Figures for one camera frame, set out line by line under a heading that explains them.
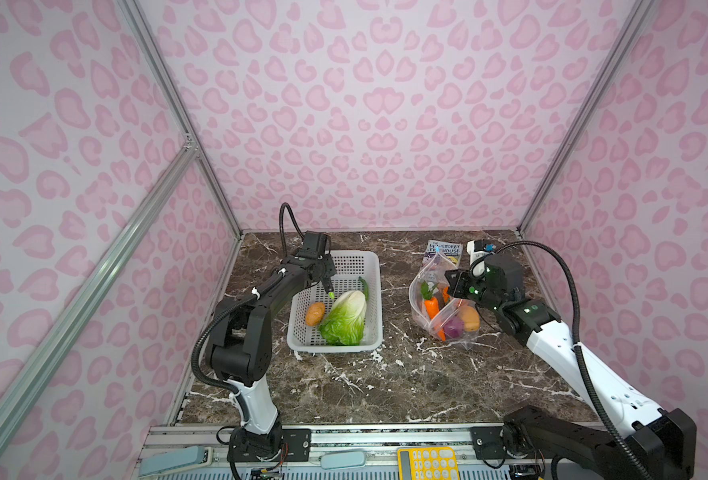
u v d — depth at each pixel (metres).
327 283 0.92
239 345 0.50
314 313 0.90
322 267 0.84
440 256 0.78
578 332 0.50
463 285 0.68
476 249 0.69
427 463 0.70
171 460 0.69
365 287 1.01
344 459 0.70
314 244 0.75
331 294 0.90
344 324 0.85
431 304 0.87
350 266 1.04
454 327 0.86
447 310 0.73
